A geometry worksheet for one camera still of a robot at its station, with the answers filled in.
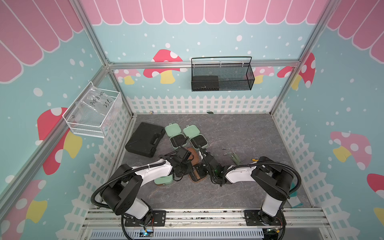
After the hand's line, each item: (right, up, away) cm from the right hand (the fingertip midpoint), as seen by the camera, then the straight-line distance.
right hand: (199, 166), depth 92 cm
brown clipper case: (-2, -4, -5) cm, 7 cm away
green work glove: (+51, -15, -12) cm, 54 cm away
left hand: (-5, -3, -4) cm, 7 cm away
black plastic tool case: (-36, +16, +7) cm, 41 cm away
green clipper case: (-16, +17, +13) cm, 27 cm away
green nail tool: (+24, +4, +3) cm, 24 cm away
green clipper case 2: (-1, +15, +11) cm, 19 cm away
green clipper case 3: (-20, -6, -7) cm, 23 cm away
